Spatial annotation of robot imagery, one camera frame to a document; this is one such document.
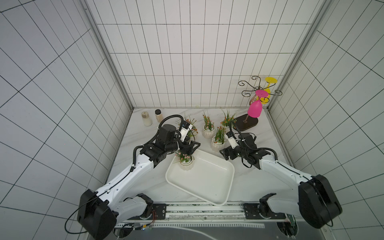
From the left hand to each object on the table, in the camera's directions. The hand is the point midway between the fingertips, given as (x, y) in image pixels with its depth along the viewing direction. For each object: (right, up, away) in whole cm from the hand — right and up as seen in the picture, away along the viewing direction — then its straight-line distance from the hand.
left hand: (191, 144), depth 75 cm
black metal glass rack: (+44, +10, +32) cm, 55 cm away
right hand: (+22, -2, +14) cm, 26 cm away
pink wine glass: (+40, +20, +16) cm, 47 cm away
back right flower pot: (+24, +12, +19) cm, 33 cm away
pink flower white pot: (-3, -11, +7) cm, 14 cm away
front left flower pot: (0, +4, +15) cm, 16 cm away
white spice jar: (-33, +13, +28) cm, 45 cm away
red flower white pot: (+18, -1, +18) cm, 25 cm away
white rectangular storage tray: (+10, -22, +10) cm, 26 cm away
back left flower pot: (0, +11, +21) cm, 24 cm away
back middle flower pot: (+11, +7, +21) cm, 25 cm away
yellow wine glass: (+48, +37, +16) cm, 63 cm away
